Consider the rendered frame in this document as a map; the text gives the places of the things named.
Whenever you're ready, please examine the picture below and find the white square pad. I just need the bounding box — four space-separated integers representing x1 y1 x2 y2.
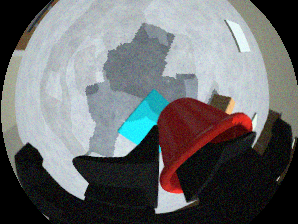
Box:
223 20 250 53

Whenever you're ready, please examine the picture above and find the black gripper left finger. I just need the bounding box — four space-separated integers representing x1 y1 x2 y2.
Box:
72 124 160 208

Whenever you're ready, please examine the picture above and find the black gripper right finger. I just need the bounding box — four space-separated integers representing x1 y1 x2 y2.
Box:
176 132 257 202

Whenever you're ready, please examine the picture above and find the tan wooden bar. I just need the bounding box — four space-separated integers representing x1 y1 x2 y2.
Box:
209 93 235 115

